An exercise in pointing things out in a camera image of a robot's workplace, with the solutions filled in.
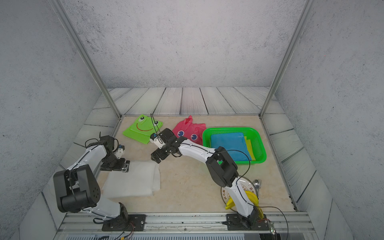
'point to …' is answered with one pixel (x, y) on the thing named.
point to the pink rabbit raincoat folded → (187, 129)
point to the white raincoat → (143, 178)
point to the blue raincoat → (234, 142)
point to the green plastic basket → (251, 134)
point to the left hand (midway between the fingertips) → (120, 168)
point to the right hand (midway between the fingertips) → (157, 153)
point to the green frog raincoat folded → (141, 129)
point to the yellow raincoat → (249, 148)
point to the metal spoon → (257, 183)
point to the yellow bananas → (253, 198)
